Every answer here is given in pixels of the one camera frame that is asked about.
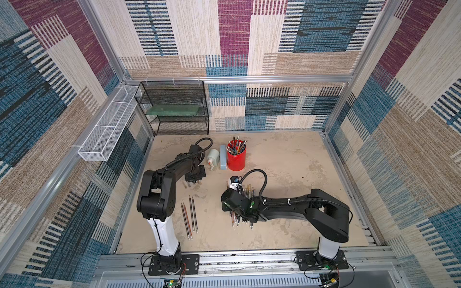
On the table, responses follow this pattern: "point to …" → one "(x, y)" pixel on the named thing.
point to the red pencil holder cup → (236, 150)
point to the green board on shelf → (168, 110)
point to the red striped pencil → (191, 237)
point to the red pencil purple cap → (245, 192)
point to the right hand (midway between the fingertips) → (227, 199)
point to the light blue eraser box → (223, 159)
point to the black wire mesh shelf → (175, 92)
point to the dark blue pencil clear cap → (247, 187)
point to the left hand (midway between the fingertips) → (200, 176)
